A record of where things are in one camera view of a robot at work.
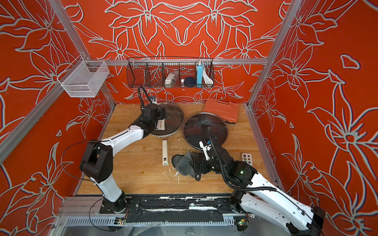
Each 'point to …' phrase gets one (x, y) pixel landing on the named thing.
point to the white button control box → (247, 158)
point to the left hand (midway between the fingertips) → (158, 106)
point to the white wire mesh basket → (83, 79)
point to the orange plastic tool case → (228, 110)
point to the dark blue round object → (190, 82)
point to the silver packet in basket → (172, 79)
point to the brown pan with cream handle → (165, 153)
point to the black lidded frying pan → (194, 129)
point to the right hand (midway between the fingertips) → (193, 161)
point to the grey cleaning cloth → (182, 163)
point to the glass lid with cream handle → (174, 120)
